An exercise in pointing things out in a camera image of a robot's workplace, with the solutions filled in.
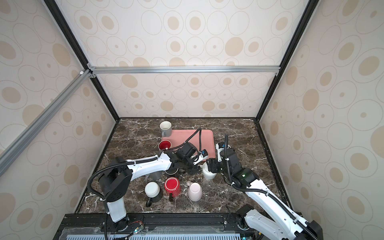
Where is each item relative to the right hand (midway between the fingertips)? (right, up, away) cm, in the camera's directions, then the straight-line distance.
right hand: (212, 159), depth 79 cm
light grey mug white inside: (-29, +17, +22) cm, 40 cm away
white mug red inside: (-29, +6, +17) cm, 34 cm away
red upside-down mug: (-21, -14, 0) cm, 26 cm away
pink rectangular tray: (-21, +11, +31) cm, 39 cm away
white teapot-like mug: (-2, -9, +5) cm, 10 cm away
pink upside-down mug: (-9, -15, -4) cm, 18 cm away
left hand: (-5, -5, +5) cm, 8 cm away
